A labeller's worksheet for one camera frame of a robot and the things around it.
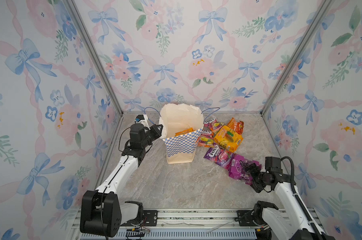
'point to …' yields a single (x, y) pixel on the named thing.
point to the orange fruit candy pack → (206, 138)
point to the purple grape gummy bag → (238, 164)
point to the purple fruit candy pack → (219, 156)
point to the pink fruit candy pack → (212, 124)
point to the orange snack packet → (237, 126)
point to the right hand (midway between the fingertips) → (245, 173)
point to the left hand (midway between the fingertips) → (163, 124)
